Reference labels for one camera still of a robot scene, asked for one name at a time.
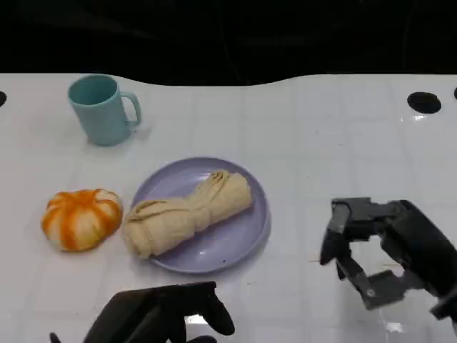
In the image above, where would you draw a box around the beige towel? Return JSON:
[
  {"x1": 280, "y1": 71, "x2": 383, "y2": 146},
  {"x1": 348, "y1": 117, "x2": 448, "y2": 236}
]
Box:
[{"x1": 122, "y1": 169, "x2": 253, "y2": 259}]

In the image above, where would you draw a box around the pale green mug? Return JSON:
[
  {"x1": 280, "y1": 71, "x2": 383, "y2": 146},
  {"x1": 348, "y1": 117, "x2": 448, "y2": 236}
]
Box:
[{"x1": 67, "y1": 74, "x2": 143, "y2": 146}]

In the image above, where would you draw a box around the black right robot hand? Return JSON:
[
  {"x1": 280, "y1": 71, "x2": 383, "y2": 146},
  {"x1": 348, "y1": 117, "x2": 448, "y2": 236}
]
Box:
[{"x1": 319, "y1": 197, "x2": 457, "y2": 310}]

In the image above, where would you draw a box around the orange and white bread roll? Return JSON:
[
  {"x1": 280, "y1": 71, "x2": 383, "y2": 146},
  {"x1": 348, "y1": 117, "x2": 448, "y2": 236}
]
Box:
[{"x1": 41, "y1": 188, "x2": 124, "y2": 253}]

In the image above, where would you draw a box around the lilac plate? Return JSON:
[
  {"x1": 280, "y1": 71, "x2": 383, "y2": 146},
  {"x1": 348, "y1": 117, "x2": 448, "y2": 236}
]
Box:
[{"x1": 130, "y1": 156, "x2": 271, "y2": 275}]

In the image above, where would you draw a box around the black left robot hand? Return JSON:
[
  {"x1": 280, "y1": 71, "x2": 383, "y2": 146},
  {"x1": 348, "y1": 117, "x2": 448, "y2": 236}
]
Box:
[{"x1": 82, "y1": 281, "x2": 236, "y2": 343}]

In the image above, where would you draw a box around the black backdrop cloth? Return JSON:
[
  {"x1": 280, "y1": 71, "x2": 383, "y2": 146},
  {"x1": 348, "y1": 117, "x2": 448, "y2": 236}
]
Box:
[{"x1": 0, "y1": 0, "x2": 457, "y2": 86}]

